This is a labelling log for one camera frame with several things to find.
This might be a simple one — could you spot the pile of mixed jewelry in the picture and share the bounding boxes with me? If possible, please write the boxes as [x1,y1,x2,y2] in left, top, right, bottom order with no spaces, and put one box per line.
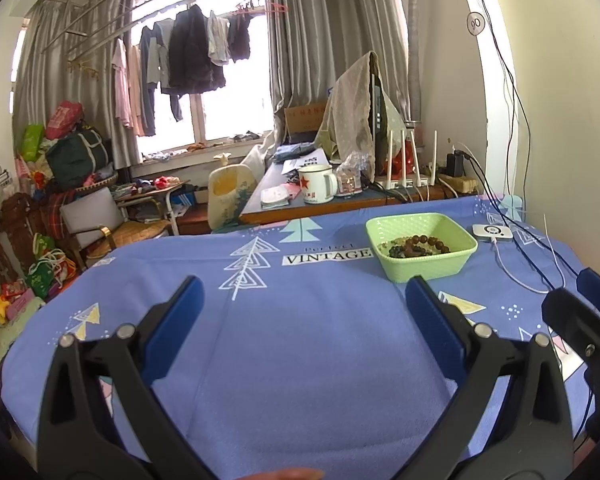
[379,234,451,259]

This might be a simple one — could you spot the person's left hand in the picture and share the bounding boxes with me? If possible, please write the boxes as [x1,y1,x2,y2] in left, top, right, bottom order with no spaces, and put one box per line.
[238,467,325,480]

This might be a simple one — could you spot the white portable wifi device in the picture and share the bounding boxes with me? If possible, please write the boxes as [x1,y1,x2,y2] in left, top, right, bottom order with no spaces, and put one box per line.
[472,224,513,240]

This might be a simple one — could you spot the green plastic basket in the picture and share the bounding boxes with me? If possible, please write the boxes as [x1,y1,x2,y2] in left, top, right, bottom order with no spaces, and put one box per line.
[365,212,478,284]

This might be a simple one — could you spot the power strip with plugs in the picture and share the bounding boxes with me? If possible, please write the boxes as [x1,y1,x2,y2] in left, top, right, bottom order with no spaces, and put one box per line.
[437,146,479,196]

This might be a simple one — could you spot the wooden armchair grey cushion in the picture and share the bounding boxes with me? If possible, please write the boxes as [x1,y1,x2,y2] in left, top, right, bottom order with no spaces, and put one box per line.
[60,188,172,270]

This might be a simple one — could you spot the white wifi router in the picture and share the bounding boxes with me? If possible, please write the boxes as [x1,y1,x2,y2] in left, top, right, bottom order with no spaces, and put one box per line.
[379,129,438,191]

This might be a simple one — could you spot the blue patterned bed sheet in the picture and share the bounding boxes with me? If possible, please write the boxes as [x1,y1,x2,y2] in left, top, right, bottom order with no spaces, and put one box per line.
[0,194,600,480]

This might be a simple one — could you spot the plastic bag of snacks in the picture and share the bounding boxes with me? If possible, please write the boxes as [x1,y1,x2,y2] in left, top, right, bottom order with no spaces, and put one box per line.
[335,151,373,197]

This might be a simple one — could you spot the dark green duffel bag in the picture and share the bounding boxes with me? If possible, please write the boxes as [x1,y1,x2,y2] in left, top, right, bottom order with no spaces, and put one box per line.
[45,122,110,191]

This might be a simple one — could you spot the wooden desk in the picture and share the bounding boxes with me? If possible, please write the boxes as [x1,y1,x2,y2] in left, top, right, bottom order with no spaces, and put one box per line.
[238,159,481,226]

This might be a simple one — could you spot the white enamel mug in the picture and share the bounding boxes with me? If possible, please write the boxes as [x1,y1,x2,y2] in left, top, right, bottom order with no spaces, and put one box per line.
[298,165,338,205]

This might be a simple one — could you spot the cardboard box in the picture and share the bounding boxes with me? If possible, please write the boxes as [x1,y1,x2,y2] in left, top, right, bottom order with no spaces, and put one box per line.
[284,102,326,143]

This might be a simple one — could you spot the grey curtain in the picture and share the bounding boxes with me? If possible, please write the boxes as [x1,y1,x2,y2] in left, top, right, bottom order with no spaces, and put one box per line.
[265,0,408,140]

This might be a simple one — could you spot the hanging dark clothes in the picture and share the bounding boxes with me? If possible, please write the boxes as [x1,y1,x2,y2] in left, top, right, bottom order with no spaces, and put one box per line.
[140,6,251,136]

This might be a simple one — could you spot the black cables on wall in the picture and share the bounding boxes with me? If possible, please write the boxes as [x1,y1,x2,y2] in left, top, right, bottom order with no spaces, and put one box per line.
[450,0,581,291]

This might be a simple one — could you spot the white charging cable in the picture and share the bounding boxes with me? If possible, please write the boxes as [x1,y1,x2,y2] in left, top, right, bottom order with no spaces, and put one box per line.
[488,213,567,295]

